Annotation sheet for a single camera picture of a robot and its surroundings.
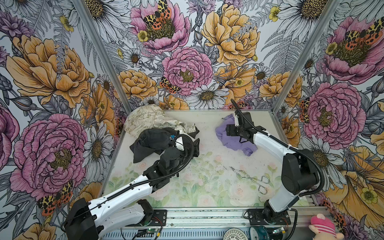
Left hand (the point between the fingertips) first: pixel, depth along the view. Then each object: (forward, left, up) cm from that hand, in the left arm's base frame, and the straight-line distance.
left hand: (190, 143), depth 75 cm
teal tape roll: (-35, -29, -15) cm, 48 cm away
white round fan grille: (-35, -20, -21) cm, 46 cm away
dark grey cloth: (+10, +21, -11) cm, 26 cm away
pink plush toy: (-34, -58, -16) cm, 70 cm away
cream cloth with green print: (+31, +26, -14) cm, 43 cm away
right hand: (+15, -25, -11) cm, 31 cm away
